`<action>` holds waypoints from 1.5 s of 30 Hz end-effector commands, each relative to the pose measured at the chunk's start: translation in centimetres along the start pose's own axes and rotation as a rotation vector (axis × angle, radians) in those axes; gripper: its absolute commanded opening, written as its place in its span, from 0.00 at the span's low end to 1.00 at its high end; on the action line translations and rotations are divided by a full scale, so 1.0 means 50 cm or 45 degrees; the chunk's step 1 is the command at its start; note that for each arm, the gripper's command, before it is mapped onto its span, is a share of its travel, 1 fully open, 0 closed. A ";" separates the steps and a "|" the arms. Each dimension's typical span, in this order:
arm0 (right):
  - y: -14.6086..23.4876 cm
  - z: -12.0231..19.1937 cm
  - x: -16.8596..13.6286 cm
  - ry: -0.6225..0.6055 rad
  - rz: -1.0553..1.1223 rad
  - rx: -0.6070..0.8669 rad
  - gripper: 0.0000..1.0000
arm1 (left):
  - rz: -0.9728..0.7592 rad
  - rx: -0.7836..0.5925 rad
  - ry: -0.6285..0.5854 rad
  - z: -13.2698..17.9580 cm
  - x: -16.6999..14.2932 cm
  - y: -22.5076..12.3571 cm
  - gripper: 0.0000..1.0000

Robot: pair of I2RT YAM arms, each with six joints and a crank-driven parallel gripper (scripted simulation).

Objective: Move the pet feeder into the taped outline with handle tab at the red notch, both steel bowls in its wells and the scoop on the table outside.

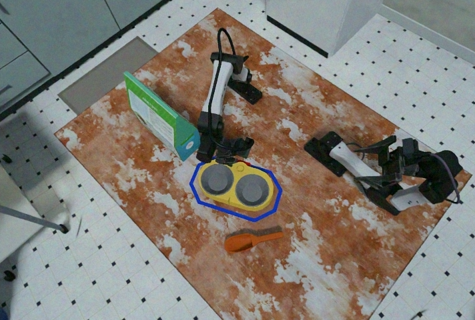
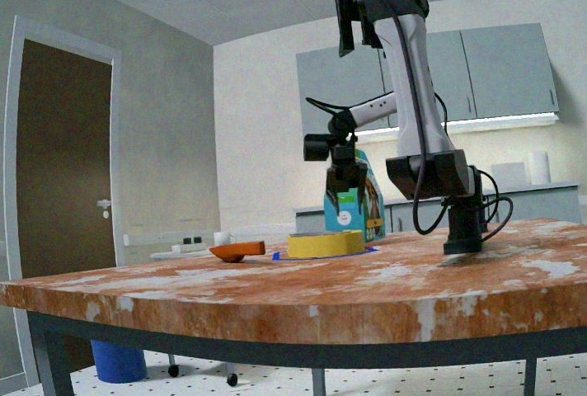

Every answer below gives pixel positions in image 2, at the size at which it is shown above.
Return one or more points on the green dog food bag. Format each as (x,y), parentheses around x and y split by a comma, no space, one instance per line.
(371,221)

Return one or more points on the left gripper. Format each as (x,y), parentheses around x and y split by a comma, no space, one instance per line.
(348,11)

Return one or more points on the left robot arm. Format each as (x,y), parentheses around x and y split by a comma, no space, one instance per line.
(420,130)

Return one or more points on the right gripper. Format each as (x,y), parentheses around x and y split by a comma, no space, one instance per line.
(349,174)

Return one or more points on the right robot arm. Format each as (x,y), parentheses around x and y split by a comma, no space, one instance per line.
(316,146)

